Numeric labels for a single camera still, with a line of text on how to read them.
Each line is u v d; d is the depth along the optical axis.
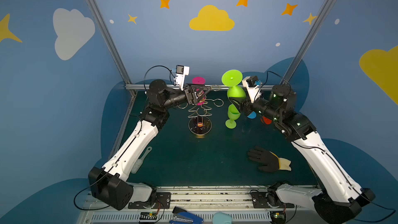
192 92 0.54
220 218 0.70
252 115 0.58
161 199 0.75
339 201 0.39
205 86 0.57
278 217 0.73
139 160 0.85
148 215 0.73
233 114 0.89
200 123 1.00
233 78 0.55
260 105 0.54
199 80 0.86
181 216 0.69
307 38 0.90
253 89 0.51
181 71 0.55
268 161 0.86
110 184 0.38
